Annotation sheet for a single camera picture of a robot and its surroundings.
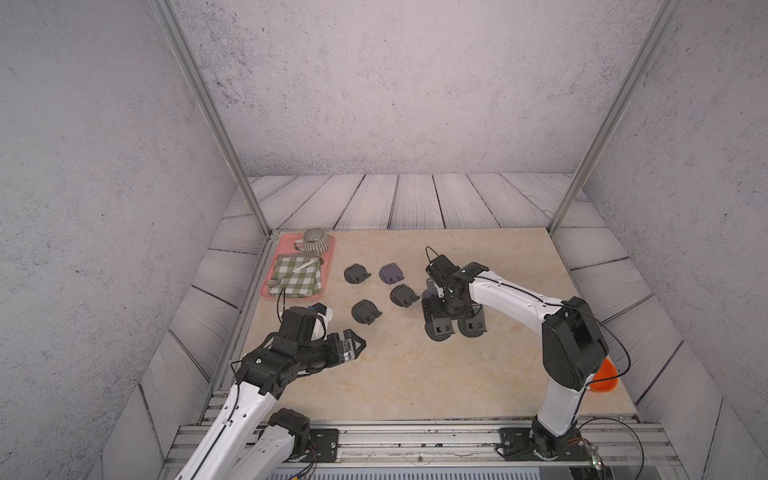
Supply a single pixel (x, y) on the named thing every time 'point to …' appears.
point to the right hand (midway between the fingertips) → (441, 316)
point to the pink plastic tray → (285, 245)
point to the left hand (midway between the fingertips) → (357, 349)
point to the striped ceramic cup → (314, 241)
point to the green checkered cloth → (297, 275)
